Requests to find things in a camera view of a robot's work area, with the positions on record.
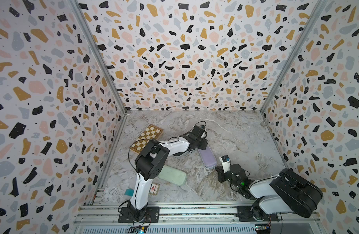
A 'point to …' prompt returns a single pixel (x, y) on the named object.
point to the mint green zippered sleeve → (173, 175)
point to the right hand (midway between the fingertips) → (216, 168)
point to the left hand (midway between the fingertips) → (207, 143)
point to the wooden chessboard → (152, 132)
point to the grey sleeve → (208, 158)
